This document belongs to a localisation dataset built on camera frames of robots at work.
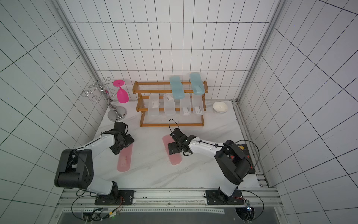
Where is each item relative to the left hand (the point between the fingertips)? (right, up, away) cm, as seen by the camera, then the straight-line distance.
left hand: (125, 146), depth 91 cm
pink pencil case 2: (+33, -6, -5) cm, 34 cm away
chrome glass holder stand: (-13, +39, -1) cm, 41 cm away
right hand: (+31, -1, -2) cm, 31 cm away
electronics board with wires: (+70, -28, -23) cm, 79 cm away
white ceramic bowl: (+69, +27, +20) cm, 77 cm away
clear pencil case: (+19, +28, +3) cm, 34 cm away
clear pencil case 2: (+49, +29, +3) cm, 57 cm away
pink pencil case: (+2, -6, -6) cm, 9 cm away
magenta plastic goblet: (-6, +35, +9) cm, 37 cm away
